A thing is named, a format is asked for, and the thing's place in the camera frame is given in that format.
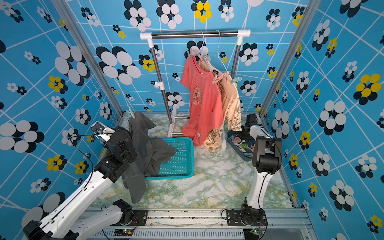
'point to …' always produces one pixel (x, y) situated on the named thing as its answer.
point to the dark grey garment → (151, 151)
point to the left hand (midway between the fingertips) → (113, 126)
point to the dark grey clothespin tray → (250, 142)
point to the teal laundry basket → (182, 165)
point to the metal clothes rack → (170, 115)
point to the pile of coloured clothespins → (246, 150)
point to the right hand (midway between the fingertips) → (241, 134)
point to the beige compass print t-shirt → (232, 119)
